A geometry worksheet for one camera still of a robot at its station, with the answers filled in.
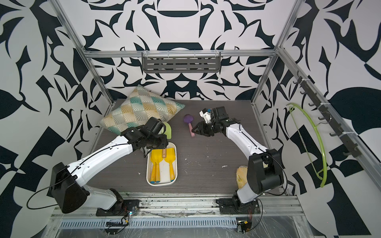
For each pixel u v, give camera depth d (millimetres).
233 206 731
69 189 385
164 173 857
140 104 944
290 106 793
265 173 444
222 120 655
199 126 765
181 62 963
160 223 776
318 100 602
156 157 882
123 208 725
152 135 610
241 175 812
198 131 810
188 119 1102
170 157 891
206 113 792
